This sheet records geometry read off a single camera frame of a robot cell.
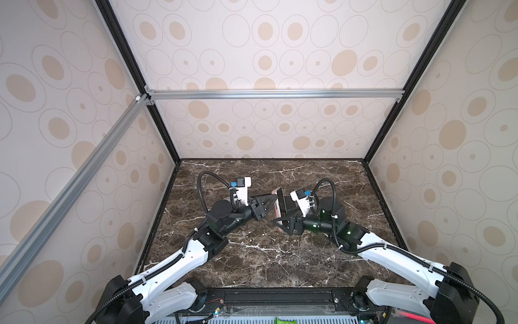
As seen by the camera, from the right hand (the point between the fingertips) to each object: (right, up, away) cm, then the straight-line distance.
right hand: (284, 215), depth 72 cm
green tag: (-2, -36, -3) cm, 36 cm away
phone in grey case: (+2, +4, -4) cm, 6 cm away
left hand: (-2, +7, -7) cm, 10 cm away
